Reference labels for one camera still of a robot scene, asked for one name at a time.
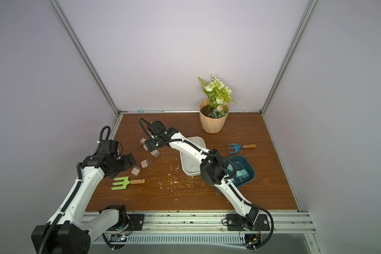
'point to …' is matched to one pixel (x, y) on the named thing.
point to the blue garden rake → (237, 148)
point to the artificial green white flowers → (219, 96)
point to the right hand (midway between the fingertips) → (152, 142)
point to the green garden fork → (125, 183)
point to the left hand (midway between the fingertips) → (130, 163)
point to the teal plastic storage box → (241, 162)
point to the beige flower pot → (211, 125)
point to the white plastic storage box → (191, 166)
